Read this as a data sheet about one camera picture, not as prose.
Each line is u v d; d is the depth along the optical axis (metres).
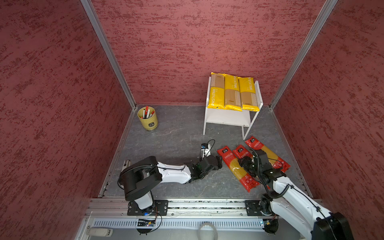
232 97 0.76
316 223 0.41
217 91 0.80
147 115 1.00
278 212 0.60
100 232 0.64
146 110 1.00
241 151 0.92
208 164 0.63
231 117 0.93
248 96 0.78
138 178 0.46
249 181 0.80
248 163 0.77
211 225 0.70
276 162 0.89
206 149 0.74
